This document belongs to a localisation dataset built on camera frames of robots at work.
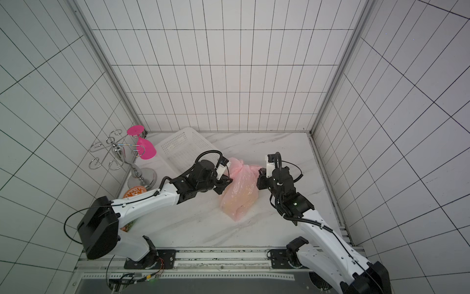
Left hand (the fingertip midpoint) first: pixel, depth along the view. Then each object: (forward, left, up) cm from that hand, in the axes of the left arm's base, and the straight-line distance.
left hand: (227, 182), depth 81 cm
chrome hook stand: (+7, +45, -9) cm, 47 cm away
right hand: (+4, -15, +8) cm, 17 cm away
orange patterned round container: (0, +47, -10) cm, 48 cm away
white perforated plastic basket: (+28, +30, -13) cm, 44 cm away
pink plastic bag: (-8, -6, +3) cm, 10 cm away
